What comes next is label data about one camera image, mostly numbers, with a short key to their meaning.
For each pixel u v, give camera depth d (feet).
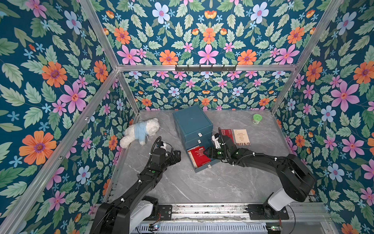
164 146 2.57
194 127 2.71
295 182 1.53
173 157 2.51
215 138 2.69
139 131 3.23
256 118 3.58
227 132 3.46
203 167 2.91
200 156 3.10
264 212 2.14
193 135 2.64
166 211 2.41
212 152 2.51
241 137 3.43
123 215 1.31
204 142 2.95
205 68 3.06
